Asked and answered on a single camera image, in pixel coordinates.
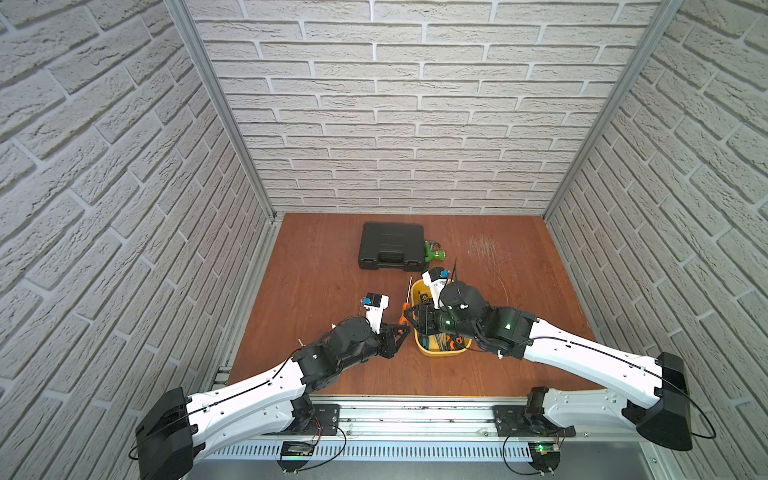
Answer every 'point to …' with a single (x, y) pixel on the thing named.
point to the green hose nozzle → (432, 252)
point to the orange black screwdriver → (403, 319)
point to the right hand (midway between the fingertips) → (410, 313)
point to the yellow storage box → (431, 344)
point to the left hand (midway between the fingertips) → (412, 327)
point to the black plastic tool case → (392, 246)
